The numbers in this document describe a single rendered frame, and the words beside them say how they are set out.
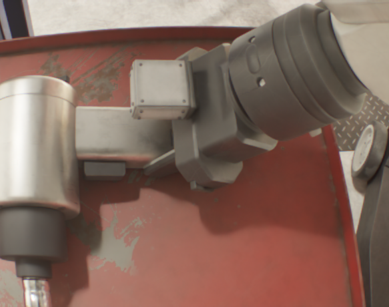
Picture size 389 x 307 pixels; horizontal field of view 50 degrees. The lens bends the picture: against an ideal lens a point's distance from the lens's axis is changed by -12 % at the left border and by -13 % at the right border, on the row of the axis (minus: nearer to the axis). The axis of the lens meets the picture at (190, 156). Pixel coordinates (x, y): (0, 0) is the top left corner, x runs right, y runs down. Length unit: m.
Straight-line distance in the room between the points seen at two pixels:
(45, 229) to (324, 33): 0.25
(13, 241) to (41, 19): 1.44
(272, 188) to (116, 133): 0.16
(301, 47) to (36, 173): 0.22
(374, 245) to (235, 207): 0.89
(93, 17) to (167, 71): 1.36
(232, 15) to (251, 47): 1.45
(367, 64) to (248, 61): 0.09
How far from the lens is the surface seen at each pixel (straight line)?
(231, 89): 0.34
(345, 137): 1.58
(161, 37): 0.54
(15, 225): 0.37
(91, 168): 0.41
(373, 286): 1.28
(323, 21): 0.31
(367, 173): 1.43
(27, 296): 0.38
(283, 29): 0.31
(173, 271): 0.43
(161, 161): 0.41
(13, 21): 1.27
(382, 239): 1.33
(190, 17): 1.72
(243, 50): 0.33
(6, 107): 0.39
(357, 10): 0.27
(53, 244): 0.37
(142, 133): 0.42
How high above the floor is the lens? 1.27
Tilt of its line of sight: 64 degrees down
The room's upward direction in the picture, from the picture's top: 16 degrees clockwise
